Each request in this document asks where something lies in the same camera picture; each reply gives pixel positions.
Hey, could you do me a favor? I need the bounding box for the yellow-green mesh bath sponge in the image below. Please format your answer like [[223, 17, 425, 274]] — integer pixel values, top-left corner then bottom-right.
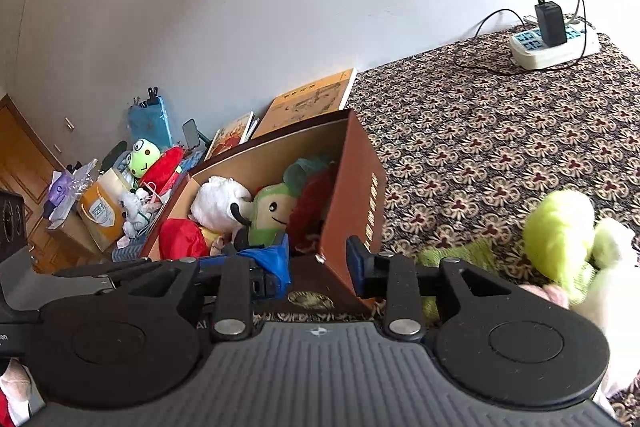
[[523, 190, 596, 305]]

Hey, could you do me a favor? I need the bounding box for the green frog plush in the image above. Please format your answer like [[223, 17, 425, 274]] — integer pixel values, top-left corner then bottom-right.
[[128, 139, 160, 179]]

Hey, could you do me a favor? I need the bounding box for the patterned floral tablecloth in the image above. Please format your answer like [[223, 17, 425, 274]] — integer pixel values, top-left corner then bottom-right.
[[348, 32, 639, 284]]

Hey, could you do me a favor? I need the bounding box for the red plush toy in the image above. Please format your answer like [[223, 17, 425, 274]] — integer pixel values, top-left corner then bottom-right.
[[141, 146, 184, 196]]

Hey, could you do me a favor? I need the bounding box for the black power adapter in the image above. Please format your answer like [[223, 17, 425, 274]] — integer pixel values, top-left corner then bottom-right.
[[535, 0, 567, 48]]

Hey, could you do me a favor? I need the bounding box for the white power strip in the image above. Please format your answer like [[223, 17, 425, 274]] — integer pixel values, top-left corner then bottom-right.
[[508, 18, 601, 70]]

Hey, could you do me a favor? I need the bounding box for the yellow book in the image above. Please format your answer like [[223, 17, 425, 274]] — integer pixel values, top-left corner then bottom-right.
[[253, 68, 357, 138]]

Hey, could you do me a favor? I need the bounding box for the blue pouch with clips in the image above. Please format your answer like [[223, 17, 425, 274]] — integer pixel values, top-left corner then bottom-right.
[[127, 87, 172, 152]]

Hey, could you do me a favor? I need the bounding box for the red fluffy soft toy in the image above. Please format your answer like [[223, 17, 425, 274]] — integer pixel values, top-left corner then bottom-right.
[[286, 161, 338, 256]]

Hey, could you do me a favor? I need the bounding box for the phone on stand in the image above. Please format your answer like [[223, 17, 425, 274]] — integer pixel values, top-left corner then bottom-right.
[[182, 118, 212, 150]]

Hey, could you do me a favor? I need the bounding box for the pink plush toy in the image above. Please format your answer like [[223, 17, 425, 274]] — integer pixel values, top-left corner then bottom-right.
[[521, 284, 570, 309]]

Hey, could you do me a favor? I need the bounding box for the red cartoon picture book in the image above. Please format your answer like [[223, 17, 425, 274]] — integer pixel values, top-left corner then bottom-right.
[[204, 112, 255, 160]]

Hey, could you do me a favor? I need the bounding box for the purple plastic wrapping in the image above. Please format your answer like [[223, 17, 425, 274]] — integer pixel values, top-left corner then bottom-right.
[[42, 158, 98, 230]]

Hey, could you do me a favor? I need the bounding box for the white plastic bag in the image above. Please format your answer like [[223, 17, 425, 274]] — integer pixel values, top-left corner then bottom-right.
[[572, 218, 639, 398]]

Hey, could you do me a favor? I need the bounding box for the green smiling plush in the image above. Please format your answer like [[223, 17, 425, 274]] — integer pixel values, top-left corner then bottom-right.
[[246, 182, 297, 247]]

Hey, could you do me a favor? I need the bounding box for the green knitted cloth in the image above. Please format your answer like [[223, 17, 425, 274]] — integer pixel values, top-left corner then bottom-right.
[[416, 238, 551, 323]]

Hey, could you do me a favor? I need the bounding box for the yellow paper bag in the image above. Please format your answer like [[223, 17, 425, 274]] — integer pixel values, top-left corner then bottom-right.
[[78, 168, 130, 253]]

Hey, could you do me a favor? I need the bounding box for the white snoopy plush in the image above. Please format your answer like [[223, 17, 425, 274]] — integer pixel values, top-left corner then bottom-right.
[[190, 176, 253, 235]]

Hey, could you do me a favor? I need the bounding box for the small white toy figure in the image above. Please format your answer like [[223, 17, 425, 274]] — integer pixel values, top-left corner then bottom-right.
[[118, 187, 162, 239]]

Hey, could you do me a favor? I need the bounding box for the brown cardboard box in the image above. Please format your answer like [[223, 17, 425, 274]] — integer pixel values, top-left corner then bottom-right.
[[158, 109, 386, 314]]

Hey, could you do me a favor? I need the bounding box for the red cloth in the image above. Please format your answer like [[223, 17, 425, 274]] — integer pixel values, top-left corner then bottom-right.
[[158, 219, 209, 260]]

